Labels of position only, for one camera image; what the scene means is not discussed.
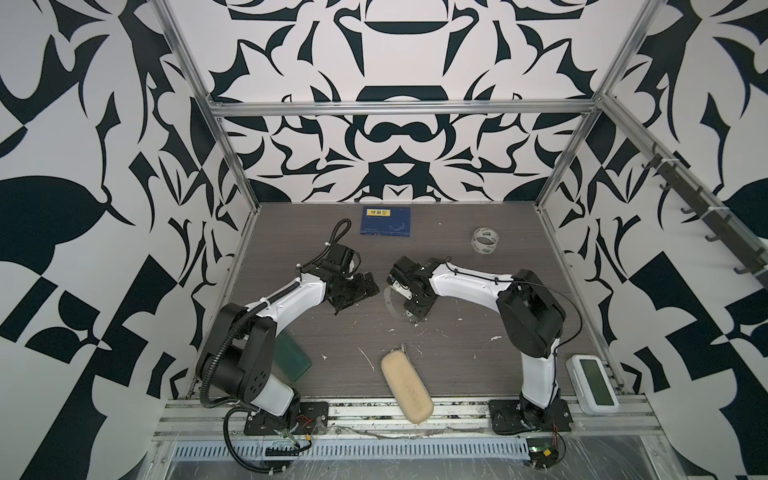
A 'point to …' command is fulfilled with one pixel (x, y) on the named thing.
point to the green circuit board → (542, 452)
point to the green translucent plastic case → (290, 356)
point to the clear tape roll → (484, 240)
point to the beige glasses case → (407, 385)
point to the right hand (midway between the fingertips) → (421, 302)
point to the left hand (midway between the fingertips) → (370, 289)
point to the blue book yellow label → (387, 221)
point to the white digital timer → (592, 385)
